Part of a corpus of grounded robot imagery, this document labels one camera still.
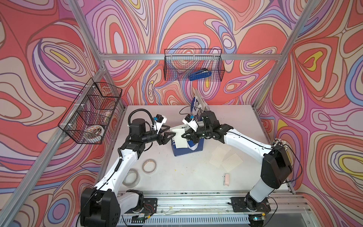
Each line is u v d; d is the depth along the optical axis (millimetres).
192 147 842
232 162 892
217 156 927
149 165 877
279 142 771
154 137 683
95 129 709
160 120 654
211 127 639
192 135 690
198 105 907
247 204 663
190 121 701
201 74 886
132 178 835
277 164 451
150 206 729
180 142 789
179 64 962
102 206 390
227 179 800
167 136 680
